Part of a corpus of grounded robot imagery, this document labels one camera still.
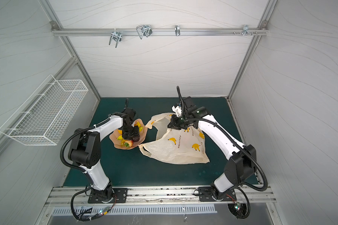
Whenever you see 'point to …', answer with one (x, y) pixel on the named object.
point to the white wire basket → (45, 115)
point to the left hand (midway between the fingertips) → (135, 137)
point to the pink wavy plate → (118, 144)
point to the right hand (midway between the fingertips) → (168, 125)
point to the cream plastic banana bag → (184, 146)
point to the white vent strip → (140, 209)
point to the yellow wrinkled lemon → (138, 124)
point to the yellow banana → (120, 137)
